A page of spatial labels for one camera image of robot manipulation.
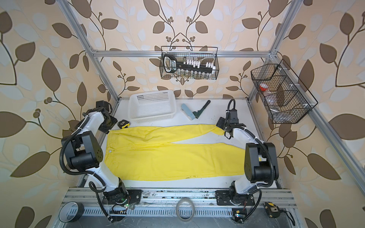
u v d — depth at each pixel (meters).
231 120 0.72
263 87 0.81
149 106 1.17
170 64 0.86
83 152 0.49
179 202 0.71
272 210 0.69
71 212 0.71
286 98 0.73
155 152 0.91
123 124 1.02
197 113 1.11
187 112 1.09
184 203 0.74
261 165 0.45
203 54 0.91
